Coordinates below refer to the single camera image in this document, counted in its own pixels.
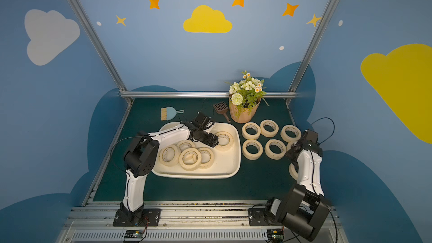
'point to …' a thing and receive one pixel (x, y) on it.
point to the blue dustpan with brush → (169, 113)
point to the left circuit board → (134, 234)
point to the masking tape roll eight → (176, 158)
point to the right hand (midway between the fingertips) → (296, 157)
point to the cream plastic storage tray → (226, 163)
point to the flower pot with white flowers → (244, 97)
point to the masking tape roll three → (251, 125)
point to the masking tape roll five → (189, 158)
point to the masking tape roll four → (290, 127)
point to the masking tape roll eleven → (293, 171)
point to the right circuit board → (275, 235)
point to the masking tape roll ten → (207, 157)
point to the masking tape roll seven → (289, 144)
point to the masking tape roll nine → (225, 141)
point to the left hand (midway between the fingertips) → (212, 137)
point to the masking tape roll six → (252, 142)
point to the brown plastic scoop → (221, 108)
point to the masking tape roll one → (275, 149)
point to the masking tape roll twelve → (185, 144)
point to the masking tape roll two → (269, 128)
